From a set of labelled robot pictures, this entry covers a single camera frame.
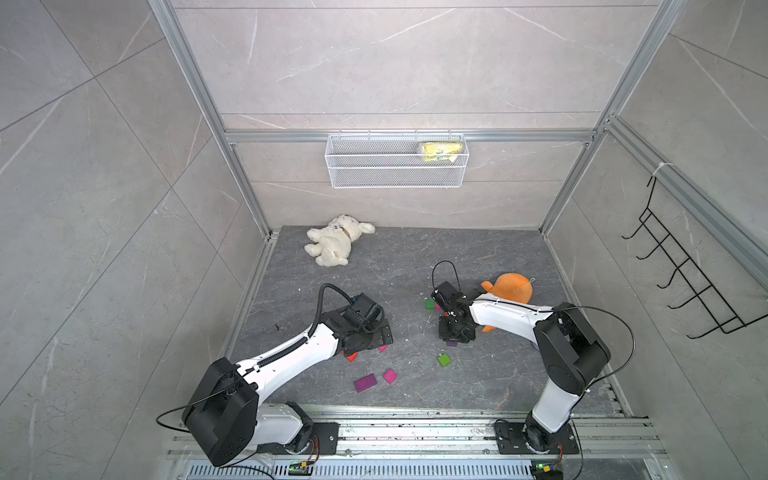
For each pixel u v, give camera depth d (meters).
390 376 0.83
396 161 1.01
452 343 0.90
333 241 1.04
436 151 0.85
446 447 0.73
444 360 0.86
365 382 0.82
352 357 0.78
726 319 0.58
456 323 0.70
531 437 0.65
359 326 0.64
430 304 0.78
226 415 0.40
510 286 0.94
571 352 0.47
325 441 0.73
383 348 0.82
